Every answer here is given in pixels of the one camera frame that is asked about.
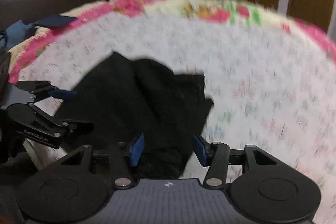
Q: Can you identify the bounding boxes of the black pants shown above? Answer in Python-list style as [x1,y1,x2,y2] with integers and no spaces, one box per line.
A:
[55,53,214,179]

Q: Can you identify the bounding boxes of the dark blue cloth item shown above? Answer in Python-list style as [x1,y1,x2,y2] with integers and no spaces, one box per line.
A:
[35,15,77,28]

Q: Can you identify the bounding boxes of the blue garment at bedside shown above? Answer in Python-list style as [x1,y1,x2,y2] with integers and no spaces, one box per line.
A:
[1,20,37,51]

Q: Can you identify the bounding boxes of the white floral bed sheet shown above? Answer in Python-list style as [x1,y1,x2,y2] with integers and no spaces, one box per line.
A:
[19,12,335,223]

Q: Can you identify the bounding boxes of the pink strawberry cartoon quilt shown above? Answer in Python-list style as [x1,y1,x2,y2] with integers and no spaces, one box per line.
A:
[9,0,335,83]

